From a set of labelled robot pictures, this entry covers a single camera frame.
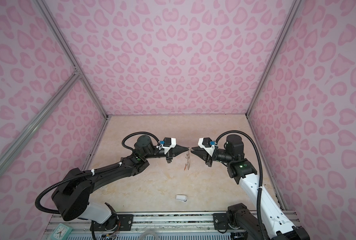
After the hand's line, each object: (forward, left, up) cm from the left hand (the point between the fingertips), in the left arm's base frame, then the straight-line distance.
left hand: (188, 147), depth 67 cm
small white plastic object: (-14, +4, -26) cm, 30 cm away
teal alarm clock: (-28, +60, -26) cm, 71 cm away
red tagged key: (+2, +2, -25) cm, 25 cm away
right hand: (-1, -3, -1) cm, 3 cm away
